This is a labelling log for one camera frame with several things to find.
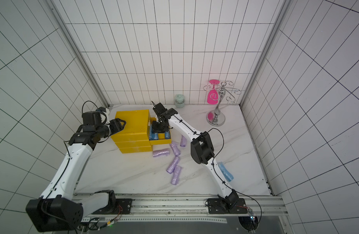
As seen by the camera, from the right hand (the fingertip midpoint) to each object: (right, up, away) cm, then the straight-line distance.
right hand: (155, 127), depth 94 cm
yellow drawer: (+4, -6, -2) cm, 8 cm away
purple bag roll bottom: (+14, -27, -13) cm, 33 cm away
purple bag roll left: (+5, -15, -4) cm, 17 cm away
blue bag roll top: (+8, -5, -4) cm, 10 cm away
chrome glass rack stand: (+45, +6, +16) cm, 48 cm away
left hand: (-16, +2, -16) cm, 22 cm away
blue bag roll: (0, -5, -6) cm, 8 cm away
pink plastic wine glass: (+39, +21, +4) cm, 44 cm away
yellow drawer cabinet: (-8, -3, -18) cm, 20 cm away
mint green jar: (+16, +20, +20) cm, 32 cm away
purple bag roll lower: (+11, -23, -10) cm, 28 cm away
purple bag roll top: (+19, -10, +3) cm, 21 cm away
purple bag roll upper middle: (+13, -14, -2) cm, 19 cm away
